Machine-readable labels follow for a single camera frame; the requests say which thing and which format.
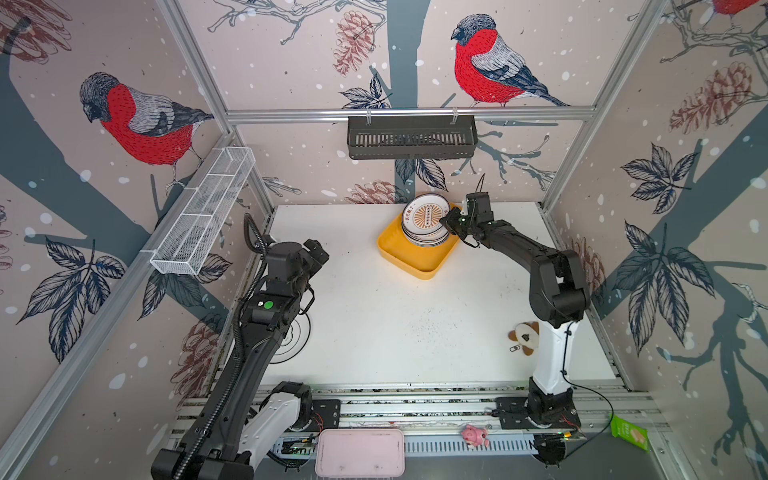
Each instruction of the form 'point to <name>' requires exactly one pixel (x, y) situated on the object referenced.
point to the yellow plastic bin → (424, 262)
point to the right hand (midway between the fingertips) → (438, 220)
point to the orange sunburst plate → (422, 214)
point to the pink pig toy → (475, 436)
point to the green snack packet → (634, 435)
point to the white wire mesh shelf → (200, 212)
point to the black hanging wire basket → (412, 137)
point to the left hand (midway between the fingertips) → (308, 250)
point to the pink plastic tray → (360, 453)
